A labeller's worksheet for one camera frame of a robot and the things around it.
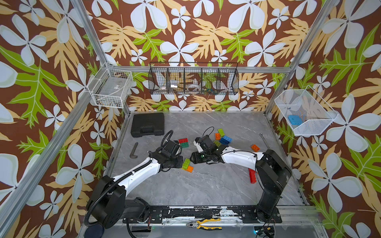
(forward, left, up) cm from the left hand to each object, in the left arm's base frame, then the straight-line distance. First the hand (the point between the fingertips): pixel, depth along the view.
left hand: (182, 160), depth 86 cm
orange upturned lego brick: (+21, -24, -6) cm, 33 cm away
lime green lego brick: (+26, -27, -6) cm, 38 cm away
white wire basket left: (+32, +42, +27) cm, 59 cm away
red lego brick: (+17, +2, -6) cm, 18 cm away
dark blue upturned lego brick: (+17, -28, -6) cm, 34 cm away
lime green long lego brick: (0, -2, -4) cm, 5 cm away
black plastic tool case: (+35, +28, -8) cm, 45 cm away
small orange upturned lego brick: (+12, -49, -6) cm, 51 cm away
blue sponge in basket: (+15, -62, +20) cm, 67 cm away
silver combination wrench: (+16, -58, -7) cm, 61 cm away
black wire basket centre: (+49, -7, +23) cm, 54 cm away
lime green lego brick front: (+16, -24, -7) cm, 29 cm away
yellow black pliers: (-31, -9, -5) cm, 33 cm away
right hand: (+2, -6, -2) cm, 7 cm away
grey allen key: (+6, +33, -7) cm, 34 cm away
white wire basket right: (+19, -70, +21) cm, 76 cm away
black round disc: (-34, +40, -5) cm, 53 cm away
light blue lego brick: (+20, -31, -6) cm, 38 cm away
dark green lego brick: (+14, -1, -5) cm, 15 cm away
